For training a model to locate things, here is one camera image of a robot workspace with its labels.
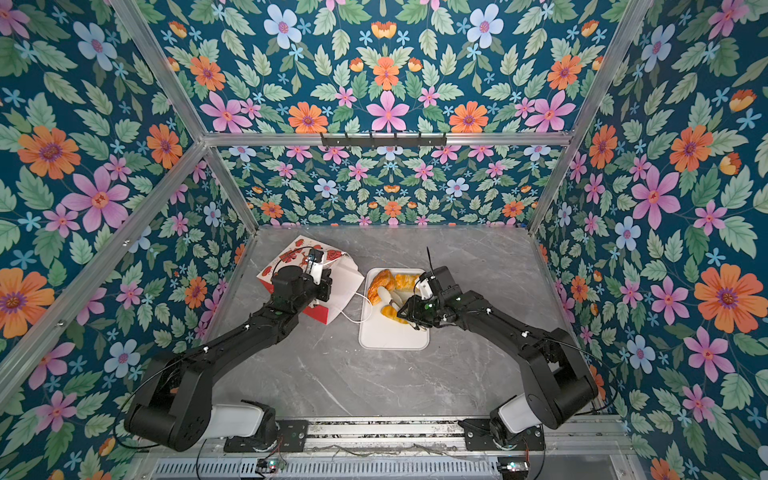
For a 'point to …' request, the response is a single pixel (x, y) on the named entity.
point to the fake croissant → (384, 279)
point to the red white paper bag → (345, 275)
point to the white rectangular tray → (377, 331)
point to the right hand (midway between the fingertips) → (401, 313)
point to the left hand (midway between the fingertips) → (331, 262)
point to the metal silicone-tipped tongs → (385, 295)
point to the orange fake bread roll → (391, 313)
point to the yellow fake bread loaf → (405, 282)
